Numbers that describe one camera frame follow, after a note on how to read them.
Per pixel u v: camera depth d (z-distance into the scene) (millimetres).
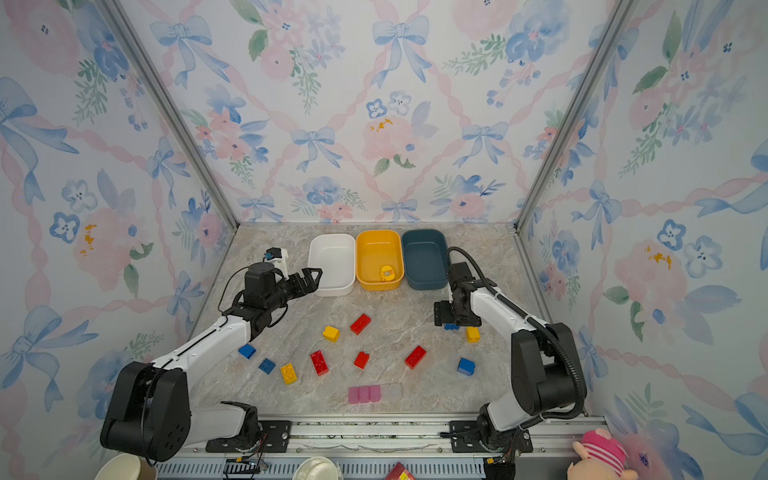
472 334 897
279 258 778
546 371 444
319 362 848
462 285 663
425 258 1099
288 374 837
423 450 732
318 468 703
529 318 490
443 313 815
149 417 413
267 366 838
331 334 893
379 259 1071
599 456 664
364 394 802
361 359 867
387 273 1027
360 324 921
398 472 663
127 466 640
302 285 774
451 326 925
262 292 663
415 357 859
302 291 765
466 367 856
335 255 1103
